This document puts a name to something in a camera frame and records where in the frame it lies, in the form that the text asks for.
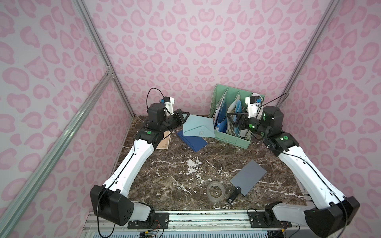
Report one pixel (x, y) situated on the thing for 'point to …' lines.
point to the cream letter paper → (164, 144)
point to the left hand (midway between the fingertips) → (190, 111)
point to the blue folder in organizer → (222, 125)
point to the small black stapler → (234, 195)
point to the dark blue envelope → (195, 143)
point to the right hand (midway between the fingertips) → (230, 114)
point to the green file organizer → (241, 138)
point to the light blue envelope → (199, 126)
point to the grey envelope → (248, 177)
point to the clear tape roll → (216, 191)
